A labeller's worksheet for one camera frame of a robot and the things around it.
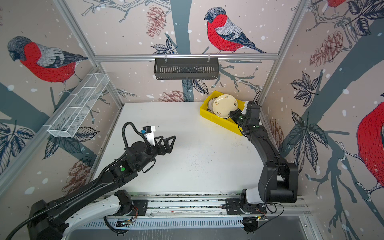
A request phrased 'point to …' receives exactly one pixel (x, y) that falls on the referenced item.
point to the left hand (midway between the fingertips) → (172, 135)
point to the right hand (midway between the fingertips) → (231, 109)
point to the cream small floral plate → (210, 106)
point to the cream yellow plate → (223, 104)
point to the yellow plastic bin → (230, 123)
